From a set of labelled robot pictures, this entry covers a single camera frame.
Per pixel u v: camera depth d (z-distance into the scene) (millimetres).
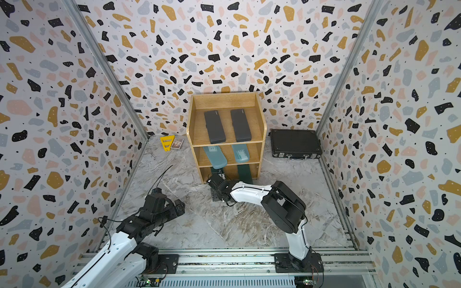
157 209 629
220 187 714
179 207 747
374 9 715
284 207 496
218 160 883
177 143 1167
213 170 852
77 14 704
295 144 1103
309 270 729
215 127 815
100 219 870
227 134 792
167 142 1180
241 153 898
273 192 533
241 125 817
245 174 997
